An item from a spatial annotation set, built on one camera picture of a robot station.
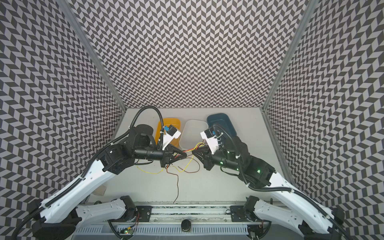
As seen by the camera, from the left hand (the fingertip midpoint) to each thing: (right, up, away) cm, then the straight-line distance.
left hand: (183, 155), depth 58 cm
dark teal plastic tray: (+24, +14, +54) cm, 61 cm away
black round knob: (+1, -31, +5) cm, 31 cm away
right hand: (+4, +2, +2) cm, 5 cm away
